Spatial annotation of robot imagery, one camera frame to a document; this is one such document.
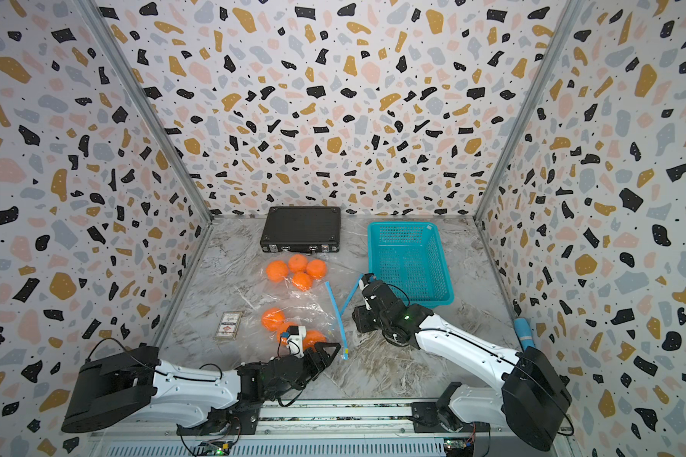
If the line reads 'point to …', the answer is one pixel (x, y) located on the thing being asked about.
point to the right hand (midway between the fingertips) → (358, 314)
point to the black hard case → (306, 229)
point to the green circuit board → (213, 448)
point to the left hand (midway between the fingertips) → (343, 354)
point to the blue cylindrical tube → (524, 333)
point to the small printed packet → (229, 325)
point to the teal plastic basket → (408, 257)
